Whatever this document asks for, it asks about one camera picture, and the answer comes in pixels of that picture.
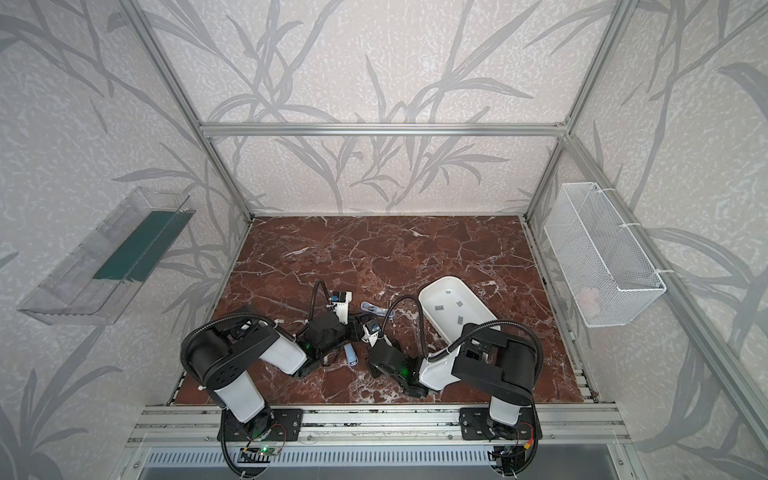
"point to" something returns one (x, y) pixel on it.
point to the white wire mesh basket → (607, 272)
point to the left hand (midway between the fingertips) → (373, 309)
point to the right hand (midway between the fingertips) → (368, 338)
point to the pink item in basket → (588, 297)
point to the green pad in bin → (144, 250)
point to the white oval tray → (447, 307)
